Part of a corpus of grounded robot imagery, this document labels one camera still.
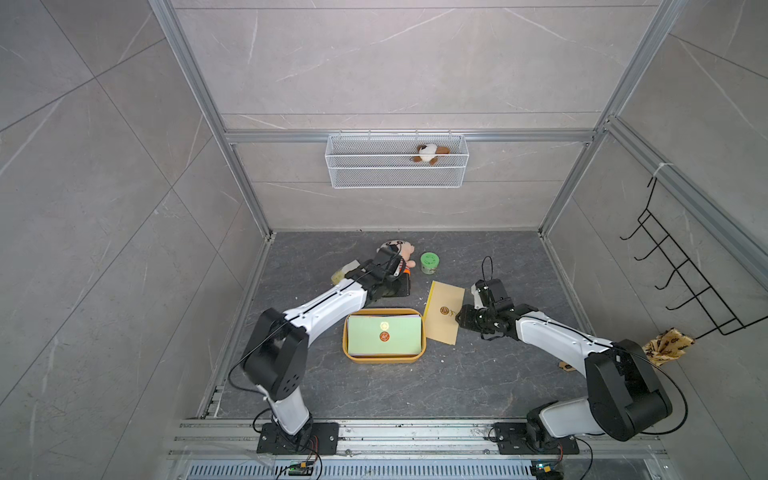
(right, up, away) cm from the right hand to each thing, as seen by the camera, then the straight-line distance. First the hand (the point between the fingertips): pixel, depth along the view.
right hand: (461, 317), depth 90 cm
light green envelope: (-24, -4, -5) cm, 25 cm away
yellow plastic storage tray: (-24, -11, -5) cm, 27 cm away
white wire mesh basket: (-20, +51, +8) cm, 55 cm away
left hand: (-15, +12, -3) cm, 19 cm away
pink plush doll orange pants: (-17, +21, +15) cm, 31 cm away
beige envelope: (-4, +3, +7) cm, 8 cm away
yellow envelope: (-9, +5, +10) cm, 14 cm away
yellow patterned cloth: (+41, -1, -24) cm, 48 cm away
